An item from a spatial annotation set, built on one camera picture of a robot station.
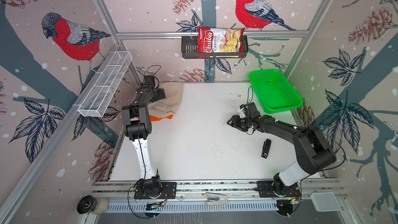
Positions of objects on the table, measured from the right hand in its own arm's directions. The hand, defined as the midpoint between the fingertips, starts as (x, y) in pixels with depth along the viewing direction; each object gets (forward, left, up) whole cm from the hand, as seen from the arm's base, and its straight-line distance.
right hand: (228, 125), depth 91 cm
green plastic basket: (+33, -37, -7) cm, 50 cm away
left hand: (+19, +48, +6) cm, 52 cm away
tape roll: (-42, +59, +8) cm, 73 cm away
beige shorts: (+14, +39, +1) cm, 41 cm away
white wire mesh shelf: (-5, +65, +28) cm, 71 cm away
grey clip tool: (-37, +8, -3) cm, 38 cm away
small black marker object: (-12, -20, -2) cm, 24 cm away
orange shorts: (+5, +49, -2) cm, 49 cm away
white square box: (-35, -43, -6) cm, 56 cm away
